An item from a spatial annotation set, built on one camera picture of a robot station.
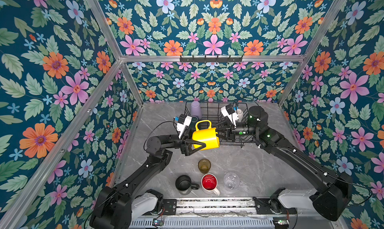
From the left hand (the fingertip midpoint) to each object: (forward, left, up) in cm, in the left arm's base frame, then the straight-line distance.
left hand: (205, 144), depth 56 cm
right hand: (+8, -4, -2) cm, 9 cm away
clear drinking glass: (-4, -15, -36) cm, 39 cm away
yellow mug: (+4, -1, 0) cm, 4 cm away
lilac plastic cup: (+40, +4, -25) cm, 47 cm away
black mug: (-4, +12, -35) cm, 38 cm away
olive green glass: (+5, 0, -35) cm, 36 cm away
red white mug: (-5, -2, -35) cm, 36 cm away
